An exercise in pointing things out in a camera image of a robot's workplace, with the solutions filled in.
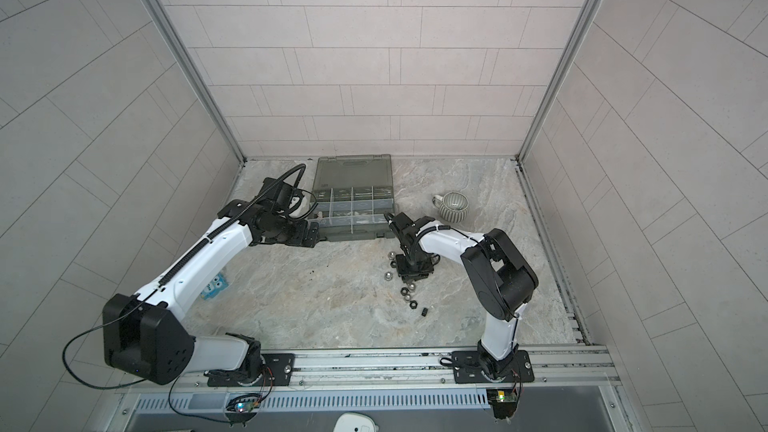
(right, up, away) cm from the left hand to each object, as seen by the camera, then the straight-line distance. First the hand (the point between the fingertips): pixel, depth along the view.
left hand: (314, 232), depth 81 cm
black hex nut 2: (+27, -20, +1) cm, 33 cm away
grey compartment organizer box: (+8, +10, +20) cm, 24 cm away
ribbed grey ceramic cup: (+42, +5, +21) cm, 48 cm away
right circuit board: (+48, -37, -14) cm, 62 cm away
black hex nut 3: (+30, -21, -2) cm, 37 cm away
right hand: (+25, -15, +6) cm, 30 cm away
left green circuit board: (-11, -36, -17) cm, 41 cm away
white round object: (+14, -38, -18) cm, 44 cm away
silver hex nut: (+20, -14, +5) cm, 25 cm away
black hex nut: (+25, -17, +3) cm, 30 cm away
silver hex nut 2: (+27, -16, +3) cm, 32 cm away
